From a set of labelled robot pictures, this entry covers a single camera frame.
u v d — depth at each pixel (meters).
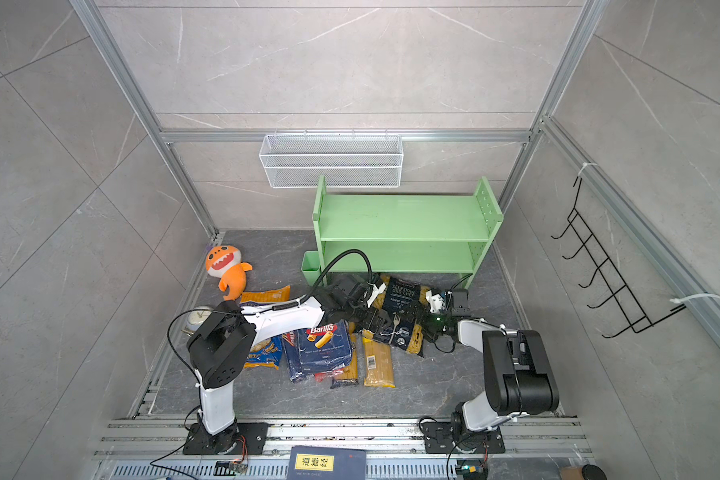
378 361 0.84
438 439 0.73
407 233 0.83
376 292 0.81
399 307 0.90
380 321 0.79
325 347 0.80
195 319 0.92
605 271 0.68
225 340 0.54
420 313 0.83
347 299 0.70
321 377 0.82
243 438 0.73
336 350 0.80
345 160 1.00
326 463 0.69
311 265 1.07
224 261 1.01
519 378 0.43
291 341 0.86
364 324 0.79
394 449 0.73
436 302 0.87
